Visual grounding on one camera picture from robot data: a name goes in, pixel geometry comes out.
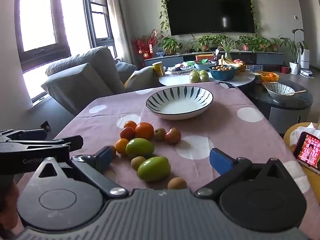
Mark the beige curtain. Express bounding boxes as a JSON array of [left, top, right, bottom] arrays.
[[104, 0, 137, 65]]

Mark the grey yellow throw pillow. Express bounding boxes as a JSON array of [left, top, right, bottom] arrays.
[[125, 66, 160, 93]]

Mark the green potted plant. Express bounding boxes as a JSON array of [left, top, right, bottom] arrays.
[[160, 36, 183, 55], [269, 37, 283, 53], [236, 35, 253, 52], [250, 36, 270, 53], [196, 35, 213, 52]]

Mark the pink polka dot tablecloth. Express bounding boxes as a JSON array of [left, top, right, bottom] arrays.
[[15, 81, 312, 238]]

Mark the smartphone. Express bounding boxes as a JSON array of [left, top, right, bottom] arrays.
[[293, 131, 320, 169]]

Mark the white robot vacuum dock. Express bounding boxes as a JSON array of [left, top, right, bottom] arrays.
[[299, 49, 314, 78]]

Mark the spider plant in vase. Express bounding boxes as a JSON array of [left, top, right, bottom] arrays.
[[216, 39, 238, 60]]

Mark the black wall television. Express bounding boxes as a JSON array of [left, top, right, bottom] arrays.
[[164, 0, 255, 36]]

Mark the tall plant in white pot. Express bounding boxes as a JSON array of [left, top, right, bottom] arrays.
[[280, 29, 305, 75]]

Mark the striped white ceramic bowl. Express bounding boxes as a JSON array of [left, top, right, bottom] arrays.
[[146, 86, 214, 120]]

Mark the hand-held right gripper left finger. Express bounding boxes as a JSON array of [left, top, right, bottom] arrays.
[[32, 146, 129, 198]]

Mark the red flower decoration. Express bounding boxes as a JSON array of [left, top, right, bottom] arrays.
[[131, 29, 163, 60]]

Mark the grey sofa cushion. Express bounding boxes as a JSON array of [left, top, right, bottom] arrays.
[[115, 60, 137, 84]]

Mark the dark round table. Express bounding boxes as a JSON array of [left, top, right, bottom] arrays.
[[244, 79, 314, 128]]

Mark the orange basket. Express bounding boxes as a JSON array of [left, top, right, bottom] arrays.
[[260, 71, 280, 82]]

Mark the large dark framed window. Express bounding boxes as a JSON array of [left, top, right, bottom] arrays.
[[14, 0, 73, 105]]

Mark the small green-red apple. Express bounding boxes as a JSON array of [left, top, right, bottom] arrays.
[[153, 128, 167, 141]]

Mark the blue bowl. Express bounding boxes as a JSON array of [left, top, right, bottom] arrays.
[[208, 65, 238, 81]]

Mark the small striped bowl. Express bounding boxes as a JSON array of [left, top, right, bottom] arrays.
[[265, 82, 296, 104]]

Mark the yellow stool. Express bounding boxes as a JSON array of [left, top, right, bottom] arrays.
[[283, 122, 320, 198]]

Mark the large orange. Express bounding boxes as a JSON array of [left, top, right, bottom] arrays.
[[135, 122, 155, 141]]

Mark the blue tray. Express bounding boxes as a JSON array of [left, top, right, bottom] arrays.
[[194, 60, 217, 70]]

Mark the grey television cabinet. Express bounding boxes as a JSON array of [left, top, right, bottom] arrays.
[[144, 51, 284, 68]]

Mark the grey sofa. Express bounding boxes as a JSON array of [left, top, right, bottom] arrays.
[[41, 46, 127, 115]]

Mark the red apple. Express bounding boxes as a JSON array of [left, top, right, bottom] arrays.
[[120, 126, 136, 141], [165, 128, 182, 145]]

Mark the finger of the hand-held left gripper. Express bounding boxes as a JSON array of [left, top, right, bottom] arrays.
[[0, 129, 48, 142], [0, 135, 84, 153]]

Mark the glass dish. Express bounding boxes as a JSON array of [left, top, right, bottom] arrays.
[[167, 64, 193, 75]]

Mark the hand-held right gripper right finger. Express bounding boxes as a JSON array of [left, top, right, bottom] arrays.
[[195, 148, 288, 198]]

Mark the white round coffee table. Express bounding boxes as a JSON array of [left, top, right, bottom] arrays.
[[159, 66, 256, 88]]

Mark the narrow dark framed window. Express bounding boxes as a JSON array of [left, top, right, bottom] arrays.
[[82, 0, 118, 58]]

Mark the white tissue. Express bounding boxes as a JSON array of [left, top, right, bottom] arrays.
[[290, 122, 320, 147]]

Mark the wooden spoon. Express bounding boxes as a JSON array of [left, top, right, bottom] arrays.
[[285, 89, 307, 96]]

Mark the orange box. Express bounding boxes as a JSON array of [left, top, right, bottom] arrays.
[[195, 54, 215, 62]]

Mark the bunch of yellow bananas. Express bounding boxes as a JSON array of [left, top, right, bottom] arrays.
[[219, 55, 247, 69]]

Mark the brown kiwi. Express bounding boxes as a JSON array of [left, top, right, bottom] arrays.
[[131, 156, 147, 171], [167, 177, 187, 190]]

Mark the yellow can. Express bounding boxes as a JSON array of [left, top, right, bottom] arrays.
[[152, 61, 166, 77]]

